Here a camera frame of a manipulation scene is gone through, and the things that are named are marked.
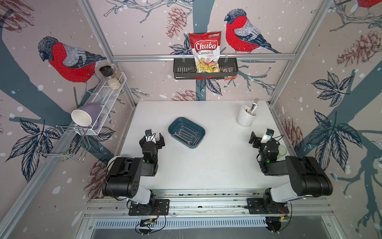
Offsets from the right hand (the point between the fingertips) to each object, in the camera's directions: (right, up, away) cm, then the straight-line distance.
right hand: (259, 132), depth 91 cm
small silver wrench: (-52, -4, +10) cm, 53 cm away
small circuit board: (-64, -42, -21) cm, 79 cm away
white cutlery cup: (-7, +9, +6) cm, 13 cm away
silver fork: (+2, +18, +12) cm, 22 cm away
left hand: (-66, 0, -1) cm, 66 cm away
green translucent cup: (+12, -11, -3) cm, 17 cm away
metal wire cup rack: (-93, 0, -32) cm, 98 cm away
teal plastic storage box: (-47, -1, +12) cm, 49 cm away
